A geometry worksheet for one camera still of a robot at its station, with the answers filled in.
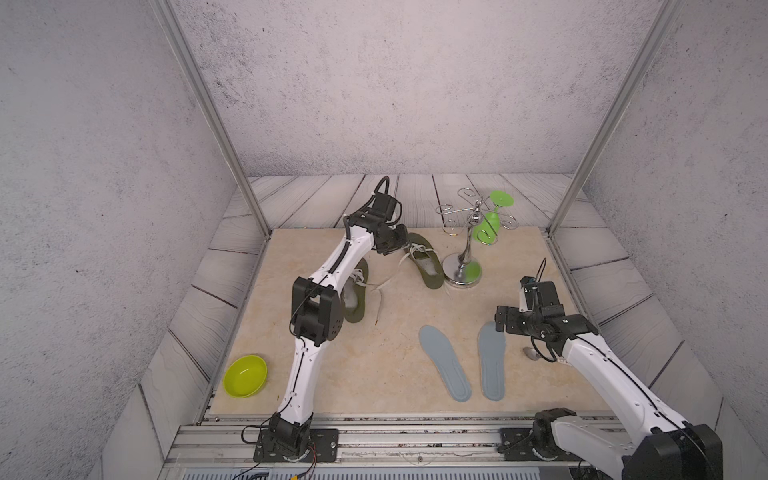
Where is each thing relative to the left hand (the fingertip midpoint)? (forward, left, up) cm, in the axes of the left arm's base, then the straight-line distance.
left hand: (412, 243), depth 94 cm
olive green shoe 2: (+4, -5, -12) cm, 14 cm away
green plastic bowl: (-34, +48, -17) cm, 61 cm away
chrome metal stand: (+1, -18, -16) cm, 24 cm away
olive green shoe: (-9, +19, -13) cm, 25 cm away
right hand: (-23, -27, -5) cm, 36 cm away
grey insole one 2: (-28, -22, -18) cm, 40 cm away
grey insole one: (-26, -7, -19) cm, 33 cm away
